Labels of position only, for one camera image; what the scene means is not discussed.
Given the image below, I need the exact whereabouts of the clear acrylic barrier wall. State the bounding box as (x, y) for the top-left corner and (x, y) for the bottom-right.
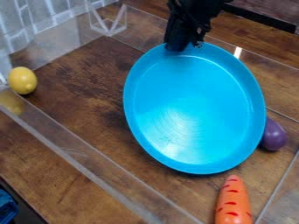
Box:
(0, 0), (299, 224)

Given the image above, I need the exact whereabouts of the yellow toy lemon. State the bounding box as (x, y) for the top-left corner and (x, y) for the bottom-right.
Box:
(9, 66), (38, 95)

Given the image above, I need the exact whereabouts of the black baseboard strip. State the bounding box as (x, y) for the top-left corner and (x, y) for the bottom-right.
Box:
(225, 3), (297, 34)

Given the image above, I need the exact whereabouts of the blue round plastic tray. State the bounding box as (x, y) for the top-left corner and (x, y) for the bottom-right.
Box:
(123, 43), (268, 174)

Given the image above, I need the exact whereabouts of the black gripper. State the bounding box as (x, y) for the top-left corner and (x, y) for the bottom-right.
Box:
(163, 0), (228, 52)

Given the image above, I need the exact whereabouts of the blue object at corner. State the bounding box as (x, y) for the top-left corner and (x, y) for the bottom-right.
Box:
(0, 189), (19, 224)

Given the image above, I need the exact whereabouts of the orange toy carrot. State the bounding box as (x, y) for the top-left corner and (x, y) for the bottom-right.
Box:
(216, 175), (254, 224)

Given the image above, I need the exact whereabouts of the purple toy eggplant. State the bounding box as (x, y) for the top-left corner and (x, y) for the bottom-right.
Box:
(261, 117), (288, 151)

